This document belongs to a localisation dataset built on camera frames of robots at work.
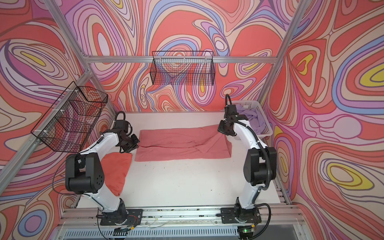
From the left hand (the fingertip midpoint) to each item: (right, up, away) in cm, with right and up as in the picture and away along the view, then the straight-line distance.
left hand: (141, 143), depth 93 cm
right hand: (+52, +7, -2) cm, 53 cm away
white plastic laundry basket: (+80, +28, +21) cm, 87 cm away
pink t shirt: (+25, -1, +8) cm, 27 cm away
